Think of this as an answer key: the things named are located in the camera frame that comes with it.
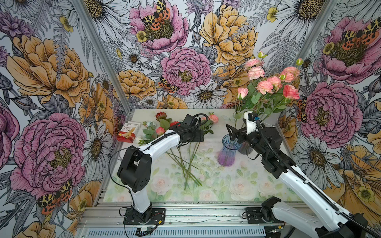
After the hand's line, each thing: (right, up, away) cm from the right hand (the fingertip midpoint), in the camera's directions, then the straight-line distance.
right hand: (233, 125), depth 72 cm
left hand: (-18, -9, +17) cm, 26 cm away
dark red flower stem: (-40, +1, +36) cm, 54 cm away
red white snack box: (-65, -4, +33) cm, 73 cm away
